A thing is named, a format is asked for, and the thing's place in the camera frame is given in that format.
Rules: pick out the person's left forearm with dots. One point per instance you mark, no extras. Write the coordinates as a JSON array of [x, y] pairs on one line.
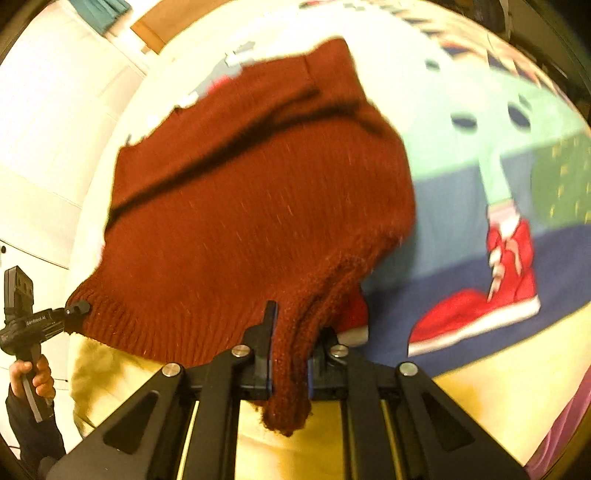
[[32, 434]]

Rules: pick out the person's left hand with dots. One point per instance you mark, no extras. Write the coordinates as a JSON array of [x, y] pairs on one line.
[[45, 379]]

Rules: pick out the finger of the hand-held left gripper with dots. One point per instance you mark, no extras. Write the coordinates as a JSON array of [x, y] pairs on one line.
[[78, 308]]

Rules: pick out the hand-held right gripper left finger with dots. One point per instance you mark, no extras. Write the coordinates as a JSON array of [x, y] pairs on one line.
[[268, 334]]

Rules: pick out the teal fabric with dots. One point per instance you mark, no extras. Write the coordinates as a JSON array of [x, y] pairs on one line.
[[108, 14]]

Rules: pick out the wooden headboard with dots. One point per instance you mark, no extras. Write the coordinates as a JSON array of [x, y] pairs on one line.
[[159, 21]]

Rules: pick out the yellow dinosaur print bedspread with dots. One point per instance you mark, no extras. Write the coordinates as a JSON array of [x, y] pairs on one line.
[[461, 207]]

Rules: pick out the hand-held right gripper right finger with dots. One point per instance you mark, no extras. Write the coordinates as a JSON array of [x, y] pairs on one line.
[[330, 369]]

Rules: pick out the dark red knit sweater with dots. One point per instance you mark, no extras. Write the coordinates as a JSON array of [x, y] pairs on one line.
[[231, 184]]

